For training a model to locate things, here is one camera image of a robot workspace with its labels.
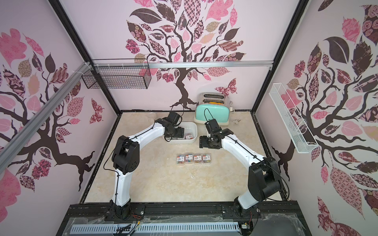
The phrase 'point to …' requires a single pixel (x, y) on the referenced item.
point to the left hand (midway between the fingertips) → (177, 135)
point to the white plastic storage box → (190, 133)
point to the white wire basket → (301, 135)
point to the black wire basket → (119, 77)
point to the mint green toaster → (212, 105)
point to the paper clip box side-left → (180, 159)
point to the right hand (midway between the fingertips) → (205, 145)
